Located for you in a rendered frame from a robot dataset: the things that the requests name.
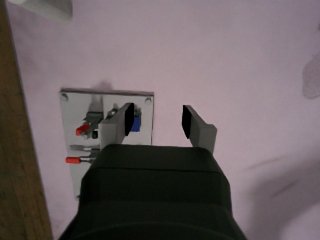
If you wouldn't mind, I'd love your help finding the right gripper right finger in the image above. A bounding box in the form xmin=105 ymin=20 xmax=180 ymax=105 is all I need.
xmin=181 ymin=105 xmax=218 ymax=155

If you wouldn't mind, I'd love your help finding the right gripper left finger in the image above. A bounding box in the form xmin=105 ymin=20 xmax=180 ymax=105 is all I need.
xmin=98 ymin=102 xmax=134 ymax=152

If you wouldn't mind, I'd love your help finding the light grey fixture plate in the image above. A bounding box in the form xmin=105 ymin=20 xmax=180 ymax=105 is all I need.
xmin=58 ymin=91 xmax=154 ymax=199

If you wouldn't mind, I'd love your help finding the dark blue rectangular plate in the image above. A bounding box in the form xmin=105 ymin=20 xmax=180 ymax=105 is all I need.
xmin=130 ymin=115 xmax=140 ymax=132

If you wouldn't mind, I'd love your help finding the white bottle with black cap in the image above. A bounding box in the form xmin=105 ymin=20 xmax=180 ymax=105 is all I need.
xmin=7 ymin=0 xmax=73 ymax=24

